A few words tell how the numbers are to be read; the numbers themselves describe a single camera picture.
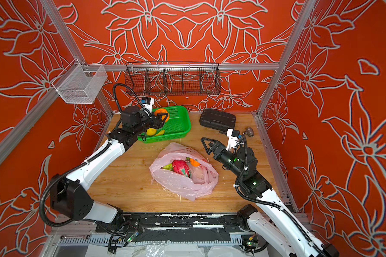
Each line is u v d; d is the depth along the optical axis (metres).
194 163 0.88
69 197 0.41
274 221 0.46
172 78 0.99
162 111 0.76
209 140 0.60
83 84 0.94
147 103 0.66
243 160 0.49
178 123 1.10
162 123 0.72
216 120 1.07
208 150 0.58
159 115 0.69
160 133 1.04
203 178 0.85
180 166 0.83
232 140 0.61
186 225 0.74
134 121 0.61
